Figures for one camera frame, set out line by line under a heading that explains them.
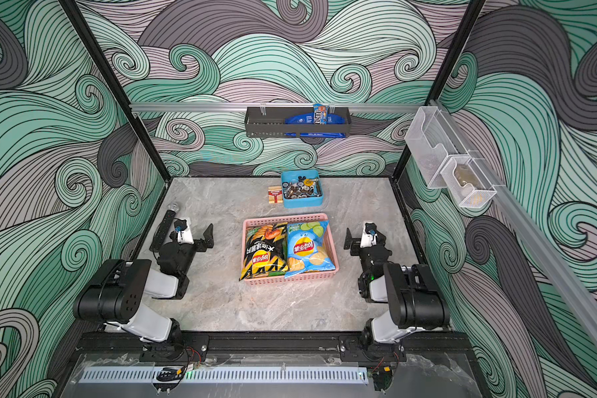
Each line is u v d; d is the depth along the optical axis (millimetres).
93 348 744
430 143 777
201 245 812
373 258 688
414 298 433
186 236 774
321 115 900
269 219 971
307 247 809
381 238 829
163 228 995
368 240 767
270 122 959
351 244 817
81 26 733
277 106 954
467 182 652
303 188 1145
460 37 761
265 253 792
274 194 1126
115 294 455
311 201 1104
